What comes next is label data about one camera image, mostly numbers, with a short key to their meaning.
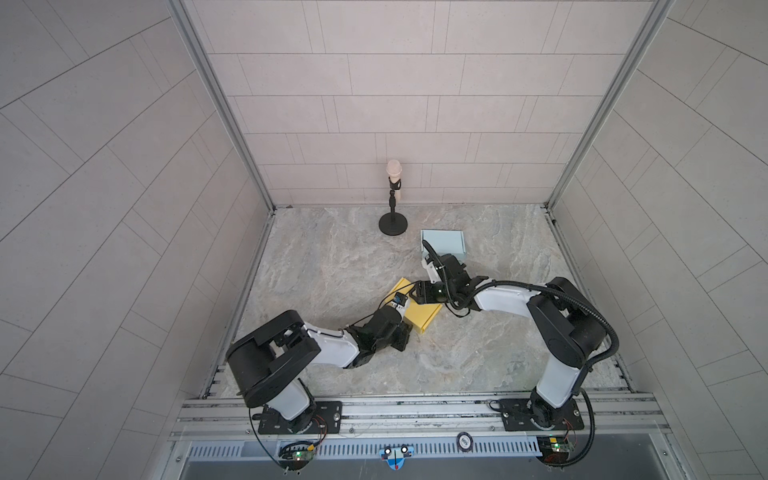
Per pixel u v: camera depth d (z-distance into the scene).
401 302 0.77
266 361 0.44
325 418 0.70
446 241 1.05
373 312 0.67
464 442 0.68
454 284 0.72
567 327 0.48
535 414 0.64
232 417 0.72
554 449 0.68
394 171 0.91
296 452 0.65
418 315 0.84
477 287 0.66
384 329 0.66
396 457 0.65
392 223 1.10
